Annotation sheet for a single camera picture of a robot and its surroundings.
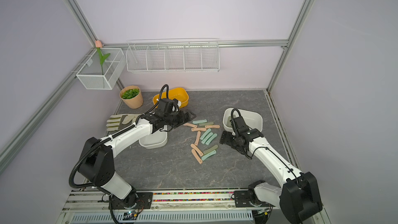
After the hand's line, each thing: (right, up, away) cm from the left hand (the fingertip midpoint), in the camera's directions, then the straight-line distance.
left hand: (192, 119), depth 84 cm
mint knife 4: (+9, -21, +4) cm, 23 cm away
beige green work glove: (-52, -4, +19) cm, 55 cm away
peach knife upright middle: (+3, -13, +10) cm, 17 cm away
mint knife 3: (+13, -12, +12) cm, 21 cm away
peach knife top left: (-2, -5, +15) cm, 16 cm away
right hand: (+19, -12, 0) cm, 22 cm away
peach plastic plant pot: (-40, +10, +21) cm, 46 cm away
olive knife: (+12, -18, +7) cm, 23 cm away
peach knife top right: (+13, -6, +16) cm, 21 cm away
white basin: (-22, -14, +9) cm, 28 cm away
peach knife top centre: (+3, -8, +15) cm, 17 cm away
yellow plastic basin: (-12, +16, +33) cm, 38 cm away
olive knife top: (+9, -5, +18) cm, 21 cm away
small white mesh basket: (-52, +28, +5) cm, 60 cm away
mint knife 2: (+8, -12, +10) cm, 18 cm away
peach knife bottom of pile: (+4, -23, +2) cm, 24 cm away
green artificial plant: (-43, +15, +19) cm, 49 cm away
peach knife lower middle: (+3, -18, +5) cm, 19 cm away
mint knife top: (+5, -3, +18) cm, 19 cm away
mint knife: (+6, -12, +11) cm, 17 cm away
